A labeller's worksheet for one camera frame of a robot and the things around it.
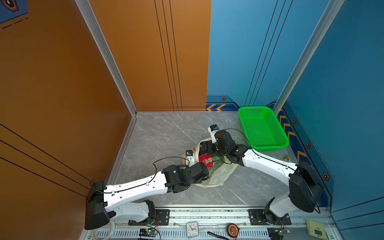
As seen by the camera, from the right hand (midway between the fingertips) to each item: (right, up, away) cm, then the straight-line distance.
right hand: (203, 143), depth 83 cm
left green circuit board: (-27, -41, -13) cm, 50 cm away
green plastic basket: (+45, +7, +25) cm, 52 cm away
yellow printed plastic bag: (-9, -3, -20) cm, 22 cm away
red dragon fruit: (+3, -9, +1) cm, 10 cm away
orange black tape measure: (+13, -37, -16) cm, 43 cm away
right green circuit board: (+37, -40, -14) cm, 56 cm away
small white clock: (-6, -38, -14) cm, 41 cm away
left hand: (-2, -13, -9) cm, 16 cm away
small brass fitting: (+53, -11, +10) cm, 55 cm away
